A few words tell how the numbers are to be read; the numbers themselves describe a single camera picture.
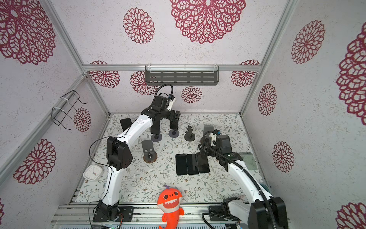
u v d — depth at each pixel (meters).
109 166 0.59
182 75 0.94
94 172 0.85
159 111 0.73
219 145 0.66
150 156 0.94
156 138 1.06
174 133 1.09
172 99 0.83
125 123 0.93
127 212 0.75
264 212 0.39
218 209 0.76
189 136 1.02
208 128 0.98
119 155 0.57
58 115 0.73
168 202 0.70
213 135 0.76
